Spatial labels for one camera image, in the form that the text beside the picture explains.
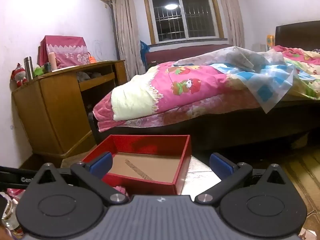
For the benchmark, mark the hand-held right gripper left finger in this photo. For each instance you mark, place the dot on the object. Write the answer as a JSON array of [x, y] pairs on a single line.
[[101, 165]]

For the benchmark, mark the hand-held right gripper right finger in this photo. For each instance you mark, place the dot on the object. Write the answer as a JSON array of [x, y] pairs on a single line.
[[220, 166]]

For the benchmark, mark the red cardboard box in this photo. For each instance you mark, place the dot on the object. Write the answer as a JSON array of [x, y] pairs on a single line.
[[140, 186]]

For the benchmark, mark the clear plastic bottle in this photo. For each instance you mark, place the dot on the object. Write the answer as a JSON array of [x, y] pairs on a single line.
[[8, 212]]

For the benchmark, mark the wooden desk cabinet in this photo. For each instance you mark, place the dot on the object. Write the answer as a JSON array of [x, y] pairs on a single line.
[[60, 105]]

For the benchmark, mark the pink cartoon quilt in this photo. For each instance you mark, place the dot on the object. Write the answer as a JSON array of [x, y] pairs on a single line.
[[190, 90]]

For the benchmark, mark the grey items on shelf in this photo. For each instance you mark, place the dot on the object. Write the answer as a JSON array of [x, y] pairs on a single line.
[[87, 76]]

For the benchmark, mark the blue checked bed sheet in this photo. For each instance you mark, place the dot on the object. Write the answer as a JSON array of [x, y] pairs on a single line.
[[270, 85]]

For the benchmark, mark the red plush doll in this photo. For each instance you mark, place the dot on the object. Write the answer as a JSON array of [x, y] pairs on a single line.
[[19, 76]]

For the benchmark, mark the orange small toy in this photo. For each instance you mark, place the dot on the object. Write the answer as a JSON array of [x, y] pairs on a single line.
[[92, 58]]

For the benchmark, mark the green plush toy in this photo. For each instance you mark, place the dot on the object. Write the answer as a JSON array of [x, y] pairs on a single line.
[[38, 72]]

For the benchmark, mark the steel thermos flask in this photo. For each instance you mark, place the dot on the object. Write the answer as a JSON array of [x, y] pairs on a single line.
[[29, 68]]

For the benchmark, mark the dark small jar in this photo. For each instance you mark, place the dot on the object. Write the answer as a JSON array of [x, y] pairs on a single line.
[[47, 68]]

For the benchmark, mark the blue plastic bag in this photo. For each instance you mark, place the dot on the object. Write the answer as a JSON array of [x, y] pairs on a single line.
[[144, 52]]

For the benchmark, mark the pink floral cloth cover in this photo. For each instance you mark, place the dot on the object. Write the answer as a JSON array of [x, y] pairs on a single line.
[[65, 50]]

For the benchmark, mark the maroon sofa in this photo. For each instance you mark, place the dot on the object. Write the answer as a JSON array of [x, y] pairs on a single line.
[[175, 52]]

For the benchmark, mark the beige curtain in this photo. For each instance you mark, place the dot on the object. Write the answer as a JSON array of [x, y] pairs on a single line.
[[126, 30], [232, 15]]

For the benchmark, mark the dark wooden headboard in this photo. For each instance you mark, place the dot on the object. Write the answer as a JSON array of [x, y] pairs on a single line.
[[297, 33]]

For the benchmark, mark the black bed frame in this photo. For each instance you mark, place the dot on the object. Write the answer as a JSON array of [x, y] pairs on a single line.
[[225, 135]]

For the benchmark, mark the white wall socket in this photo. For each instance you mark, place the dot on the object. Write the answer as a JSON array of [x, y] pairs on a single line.
[[262, 47]]

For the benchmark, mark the wooden frame window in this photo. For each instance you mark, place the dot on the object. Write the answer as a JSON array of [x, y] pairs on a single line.
[[183, 12]]

